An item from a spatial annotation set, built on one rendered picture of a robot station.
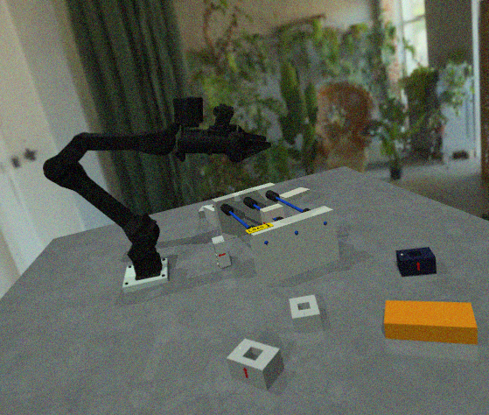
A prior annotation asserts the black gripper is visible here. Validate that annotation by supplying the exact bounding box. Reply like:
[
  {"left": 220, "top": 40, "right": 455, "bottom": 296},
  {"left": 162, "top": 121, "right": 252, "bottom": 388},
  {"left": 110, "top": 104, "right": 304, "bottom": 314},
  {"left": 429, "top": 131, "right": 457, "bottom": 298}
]
[{"left": 203, "top": 124, "right": 271, "bottom": 162}]

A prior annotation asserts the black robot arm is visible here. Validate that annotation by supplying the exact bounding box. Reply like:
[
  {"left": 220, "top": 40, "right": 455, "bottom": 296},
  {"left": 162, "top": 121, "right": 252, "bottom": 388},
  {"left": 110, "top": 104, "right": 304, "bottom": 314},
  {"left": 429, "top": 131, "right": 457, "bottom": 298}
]
[{"left": 43, "top": 96, "right": 234, "bottom": 281}]

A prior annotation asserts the orange rectangular block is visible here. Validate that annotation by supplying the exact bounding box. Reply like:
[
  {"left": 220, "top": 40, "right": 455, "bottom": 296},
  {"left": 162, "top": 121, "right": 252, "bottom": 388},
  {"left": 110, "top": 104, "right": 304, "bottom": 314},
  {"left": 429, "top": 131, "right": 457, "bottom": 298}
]
[{"left": 384, "top": 301, "right": 478, "bottom": 345}]

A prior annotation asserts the white rectangular bar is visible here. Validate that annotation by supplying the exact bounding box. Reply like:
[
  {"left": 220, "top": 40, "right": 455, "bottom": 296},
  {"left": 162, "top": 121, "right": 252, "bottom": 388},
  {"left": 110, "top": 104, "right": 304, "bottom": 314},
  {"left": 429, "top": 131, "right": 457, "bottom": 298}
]
[{"left": 203, "top": 205, "right": 219, "bottom": 228}]

